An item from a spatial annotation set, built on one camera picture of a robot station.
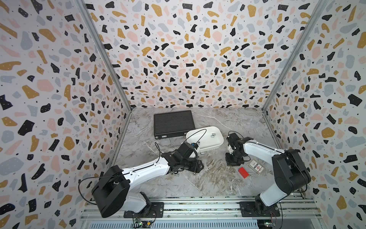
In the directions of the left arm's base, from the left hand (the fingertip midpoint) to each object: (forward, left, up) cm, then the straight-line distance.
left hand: (202, 166), depth 80 cm
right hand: (+5, -18, -9) cm, 20 cm away
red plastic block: (-2, -25, -7) cm, 26 cm away
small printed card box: (+2, -34, -8) cm, 35 cm away
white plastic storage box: (+26, -5, -11) cm, 28 cm away
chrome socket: (+27, -11, -8) cm, 30 cm away
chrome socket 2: (+13, -2, -9) cm, 15 cm away
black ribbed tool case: (+34, +19, -4) cm, 39 cm away
